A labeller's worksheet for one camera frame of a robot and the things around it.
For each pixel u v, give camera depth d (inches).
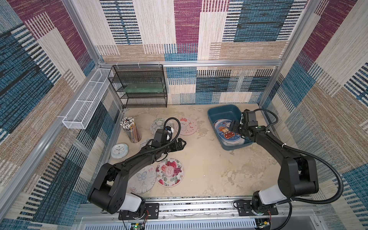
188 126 42.6
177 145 30.8
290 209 27.5
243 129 26.9
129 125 33.9
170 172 34.0
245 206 29.1
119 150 36.7
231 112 44.1
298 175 17.2
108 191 16.7
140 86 38.7
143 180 32.8
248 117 27.3
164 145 25.4
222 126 41.1
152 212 28.8
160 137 27.0
